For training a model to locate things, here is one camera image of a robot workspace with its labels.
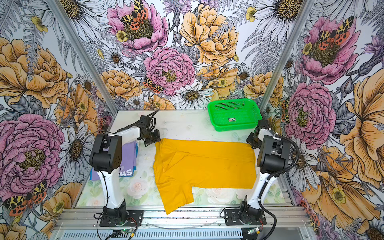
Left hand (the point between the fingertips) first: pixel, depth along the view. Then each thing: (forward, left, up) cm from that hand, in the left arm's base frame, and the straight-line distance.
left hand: (160, 142), depth 102 cm
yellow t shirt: (-16, -14, -1) cm, 22 cm away
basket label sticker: (+20, -52, -1) cm, 56 cm away
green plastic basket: (+25, -54, -1) cm, 60 cm away
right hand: (-4, -61, 0) cm, 61 cm away
